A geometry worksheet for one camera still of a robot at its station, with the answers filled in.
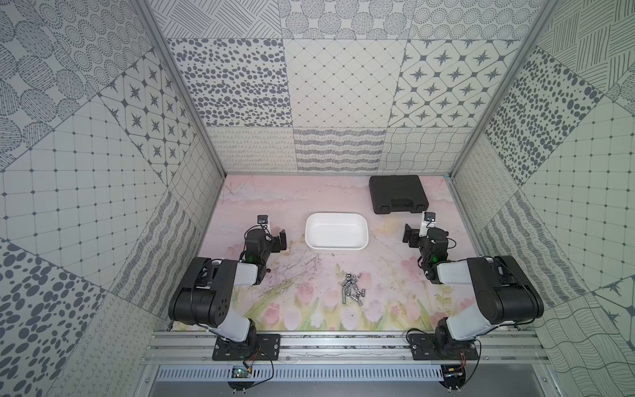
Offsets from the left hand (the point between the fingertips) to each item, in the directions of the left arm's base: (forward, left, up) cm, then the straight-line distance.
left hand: (270, 228), depth 94 cm
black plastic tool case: (+21, -53, -2) cm, 57 cm away
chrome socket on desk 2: (-23, -33, -7) cm, 41 cm away
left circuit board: (-45, +2, -9) cm, 46 cm away
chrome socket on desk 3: (-19, -30, -6) cm, 36 cm away
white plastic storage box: (+1, -26, -4) cm, 26 cm away
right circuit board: (-43, -61, -10) cm, 76 cm away
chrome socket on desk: (-16, -31, -6) cm, 35 cm away
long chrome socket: (-24, -29, -7) cm, 38 cm away
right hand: (+2, -59, -1) cm, 59 cm away
